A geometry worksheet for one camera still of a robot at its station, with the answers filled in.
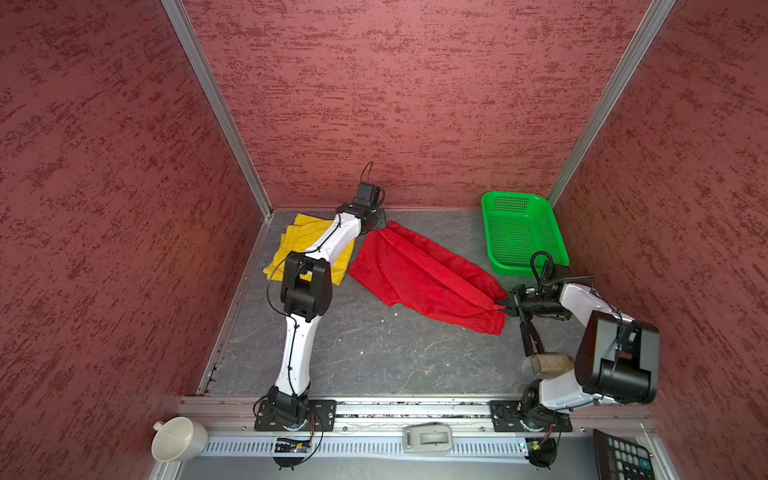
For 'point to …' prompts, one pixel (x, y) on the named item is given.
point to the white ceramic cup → (178, 439)
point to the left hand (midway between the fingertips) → (377, 223)
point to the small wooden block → (545, 363)
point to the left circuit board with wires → (291, 445)
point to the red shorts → (404, 266)
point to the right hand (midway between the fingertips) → (490, 305)
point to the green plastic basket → (521, 229)
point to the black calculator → (617, 459)
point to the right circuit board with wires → (542, 452)
